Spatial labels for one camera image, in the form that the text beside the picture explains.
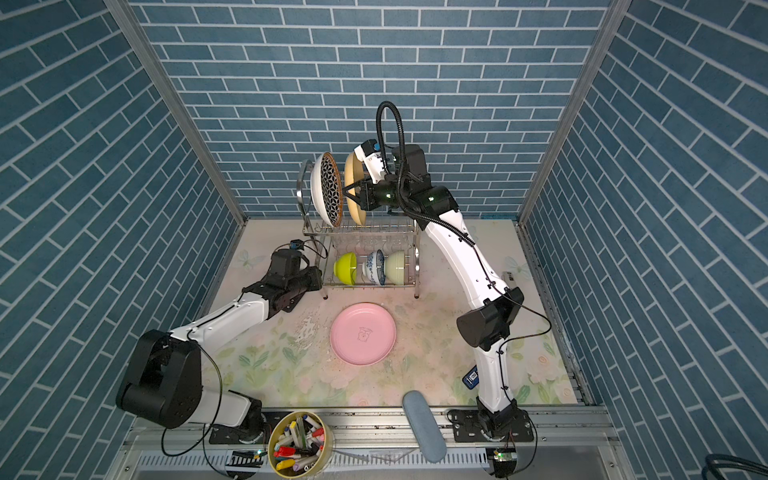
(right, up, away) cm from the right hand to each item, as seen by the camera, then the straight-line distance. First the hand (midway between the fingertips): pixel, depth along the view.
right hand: (343, 187), depth 71 cm
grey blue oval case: (+20, -60, 0) cm, 63 cm away
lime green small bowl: (-3, -21, +20) cm, 30 cm away
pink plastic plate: (+3, -41, +19) cm, 45 cm away
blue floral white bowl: (+6, -21, +18) cm, 28 cm away
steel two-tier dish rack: (+6, -10, +33) cm, 35 cm away
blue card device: (+33, -50, +8) cm, 61 cm away
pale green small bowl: (+12, -20, +19) cm, 30 cm away
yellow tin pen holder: (-8, -58, -7) cm, 58 cm away
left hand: (-10, -22, +20) cm, 31 cm away
